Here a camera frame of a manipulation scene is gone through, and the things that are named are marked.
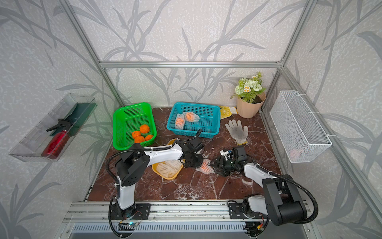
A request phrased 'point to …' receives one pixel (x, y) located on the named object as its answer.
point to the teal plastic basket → (209, 122)
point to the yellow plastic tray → (170, 143)
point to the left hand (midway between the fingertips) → (202, 167)
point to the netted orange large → (179, 121)
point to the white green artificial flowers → (248, 89)
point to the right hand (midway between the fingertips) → (210, 166)
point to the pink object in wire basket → (294, 154)
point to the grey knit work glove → (237, 132)
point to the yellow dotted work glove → (226, 111)
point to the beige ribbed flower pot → (248, 110)
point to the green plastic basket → (128, 119)
